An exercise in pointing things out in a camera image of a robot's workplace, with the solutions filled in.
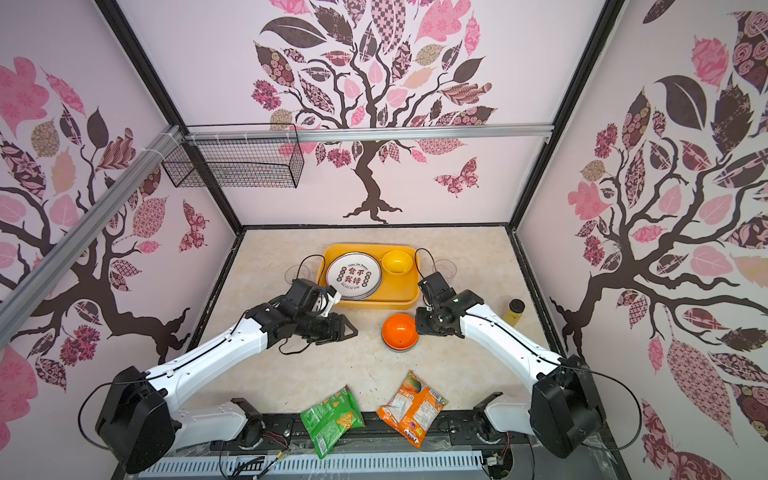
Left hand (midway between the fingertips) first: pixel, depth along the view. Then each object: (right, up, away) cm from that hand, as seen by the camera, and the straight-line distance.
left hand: (349, 339), depth 78 cm
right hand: (+20, +3, +6) cm, 21 cm away
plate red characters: (-2, +15, +24) cm, 29 cm away
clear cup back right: (+31, +18, +24) cm, 43 cm away
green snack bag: (-4, -19, -6) cm, 20 cm away
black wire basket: (-29, +55, +17) cm, 65 cm away
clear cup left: (-22, +17, +21) cm, 35 cm away
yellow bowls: (+13, +20, +27) cm, 36 cm away
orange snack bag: (+17, -17, -3) cm, 24 cm away
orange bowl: (+14, -1, +10) cm, 17 cm away
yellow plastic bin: (+13, +10, +21) cm, 26 cm away
